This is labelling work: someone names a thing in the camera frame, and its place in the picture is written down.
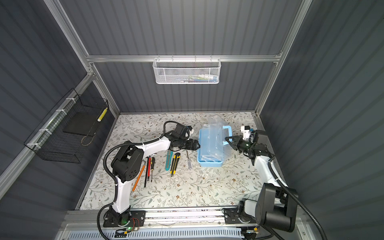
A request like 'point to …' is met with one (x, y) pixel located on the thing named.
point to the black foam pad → (82, 123)
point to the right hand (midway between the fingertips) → (228, 140)
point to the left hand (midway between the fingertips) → (195, 145)
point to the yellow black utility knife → (175, 163)
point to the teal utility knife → (168, 160)
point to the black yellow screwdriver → (152, 167)
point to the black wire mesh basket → (67, 133)
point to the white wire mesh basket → (184, 71)
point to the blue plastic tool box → (211, 140)
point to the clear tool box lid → (217, 120)
